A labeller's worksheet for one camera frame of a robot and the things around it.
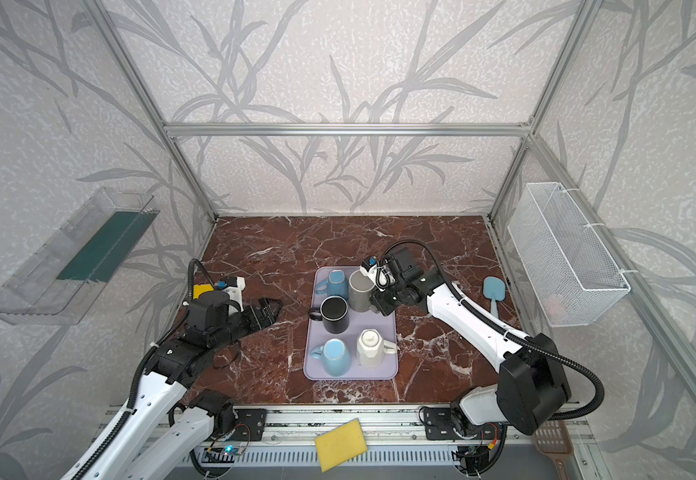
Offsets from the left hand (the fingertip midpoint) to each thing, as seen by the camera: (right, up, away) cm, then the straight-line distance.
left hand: (277, 299), depth 76 cm
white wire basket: (+66, +8, -15) cm, 68 cm away
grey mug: (+21, +2, +3) cm, 22 cm away
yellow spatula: (-32, -1, +22) cm, 39 cm away
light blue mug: (+15, -15, -1) cm, 21 cm away
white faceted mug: (+24, -13, +1) cm, 27 cm away
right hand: (+25, +2, +7) cm, 26 cm away
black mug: (+14, -5, +7) cm, 16 cm away
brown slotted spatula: (+68, -33, -4) cm, 76 cm away
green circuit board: (-13, -37, -4) cm, 40 cm away
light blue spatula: (+66, -1, +23) cm, 70 cm away
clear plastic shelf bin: (-43, +6, -13) cm, 45 cm away
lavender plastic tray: (+18, -12, +15) cm, 26 cm away
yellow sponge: (+17, -34, -5) cm, 38 cm away
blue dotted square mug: (+13, +1, +15) cm, 20 cm away
